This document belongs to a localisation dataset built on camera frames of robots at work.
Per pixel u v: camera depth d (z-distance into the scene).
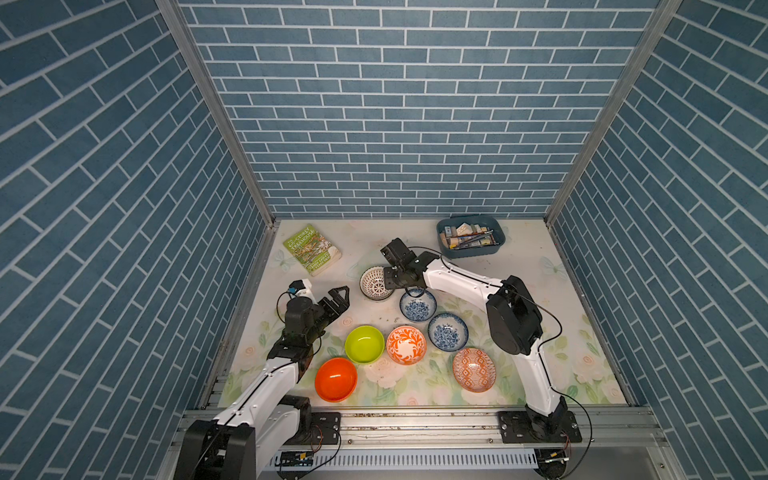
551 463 0.71
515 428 0.73
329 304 0.75
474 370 0.83
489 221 1.16
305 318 0.66
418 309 0.94
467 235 1.12
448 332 0.89
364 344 0.88
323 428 0.72
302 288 0.76
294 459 0.72
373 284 0.96
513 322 0.54
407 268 0.71
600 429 0.77
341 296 0.77
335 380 0.80
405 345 0.87
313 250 1.08
